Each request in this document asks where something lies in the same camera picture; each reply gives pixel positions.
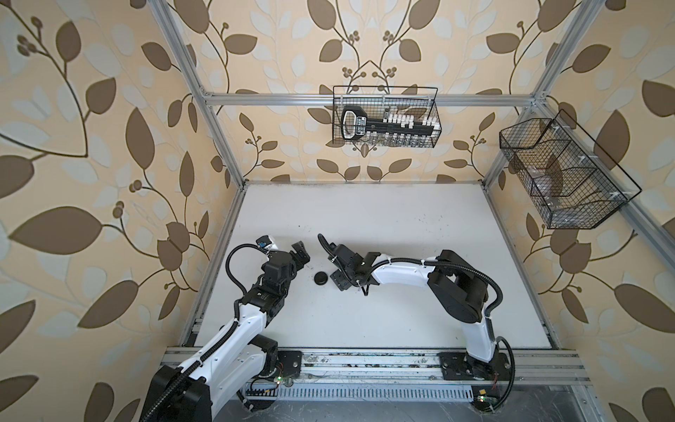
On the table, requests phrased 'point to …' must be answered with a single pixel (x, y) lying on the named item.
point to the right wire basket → (574, 186)
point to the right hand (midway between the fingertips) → (344, 273)
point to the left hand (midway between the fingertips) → (294, 247)
